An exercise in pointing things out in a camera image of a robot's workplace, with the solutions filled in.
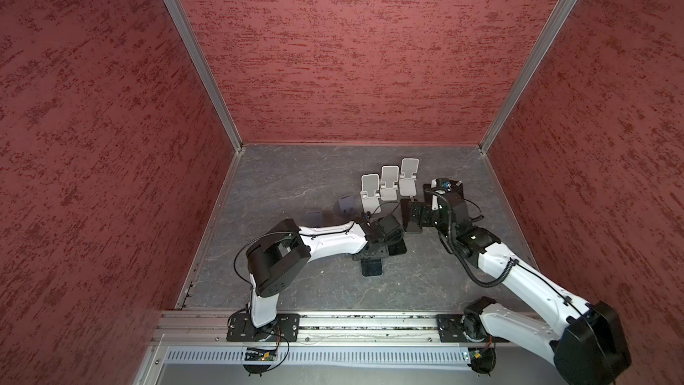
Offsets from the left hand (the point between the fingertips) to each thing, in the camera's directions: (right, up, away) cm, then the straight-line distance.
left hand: (372, 256), depth 87 cm
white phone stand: (0, +20, +11) cm, 23 cm away
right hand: (+15, +17, -3) cm, 23 cm away
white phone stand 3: (+16, +24, +20) cm, 35 cm away
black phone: (-1, -2, -3) cm, 4 cm away
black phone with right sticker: (+37, +22, +20) cm, 47 cm away
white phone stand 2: (+8, +26, +13) cm, 30 cm away
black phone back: (+9, +2, +3) cm, 10 cm away
